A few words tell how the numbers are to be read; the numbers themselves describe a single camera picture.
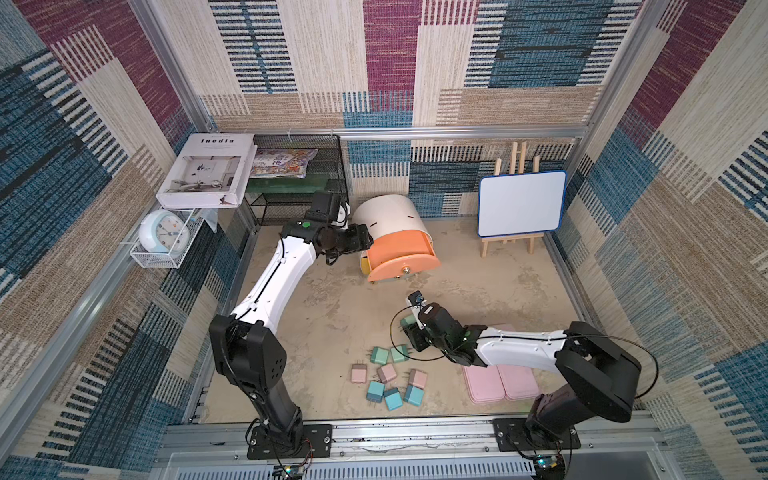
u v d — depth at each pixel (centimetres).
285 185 95
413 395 79
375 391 79
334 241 69
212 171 75
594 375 44
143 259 63
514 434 74
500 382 81
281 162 85
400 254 81
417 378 81
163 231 65
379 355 85
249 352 45
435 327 67
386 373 82
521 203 98
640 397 46
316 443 73
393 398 79
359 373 83
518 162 97
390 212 96
